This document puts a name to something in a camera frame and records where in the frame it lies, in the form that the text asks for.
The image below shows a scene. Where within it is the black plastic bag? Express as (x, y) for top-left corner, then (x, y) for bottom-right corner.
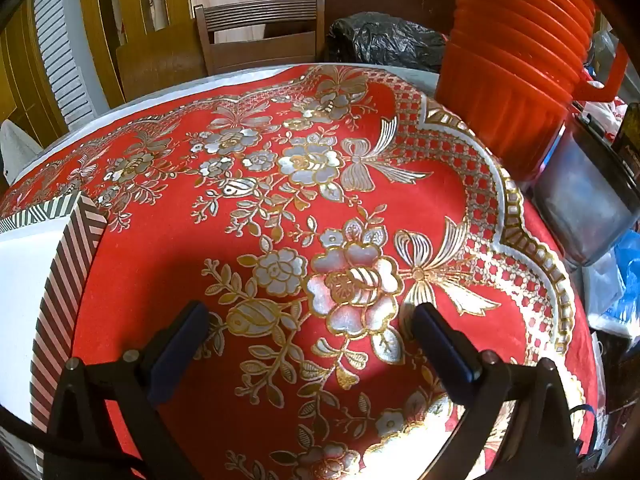
(327, 11), (448, 75)

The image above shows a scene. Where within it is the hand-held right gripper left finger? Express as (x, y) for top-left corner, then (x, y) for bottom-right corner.
(42, 301), (211, 480)

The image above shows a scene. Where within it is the stack of orange plastic baskets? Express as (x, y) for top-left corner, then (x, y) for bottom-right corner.
(434, 0), (628, 181)

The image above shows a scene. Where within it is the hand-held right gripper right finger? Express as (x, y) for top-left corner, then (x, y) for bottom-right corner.
(411, 303), (592, 480)

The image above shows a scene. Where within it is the clear plastic storage container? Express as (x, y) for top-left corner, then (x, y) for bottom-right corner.
(530, 105), (640, 267)

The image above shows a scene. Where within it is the red floral tablecloth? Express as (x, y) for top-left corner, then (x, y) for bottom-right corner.
(0, 62), (601, 480)

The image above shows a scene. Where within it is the brown wooden chair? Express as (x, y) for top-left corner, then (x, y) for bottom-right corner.
(116, 0), (328, 105)

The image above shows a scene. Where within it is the blue plastic bag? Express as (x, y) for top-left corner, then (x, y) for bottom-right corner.
(597, 230), (640, 328)

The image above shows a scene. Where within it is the white louvered door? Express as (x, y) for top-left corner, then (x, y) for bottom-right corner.
(32, 0), (98, 126)

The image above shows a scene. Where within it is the striped cardboard box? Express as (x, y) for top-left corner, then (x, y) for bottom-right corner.
(0, 192), (108, 480)

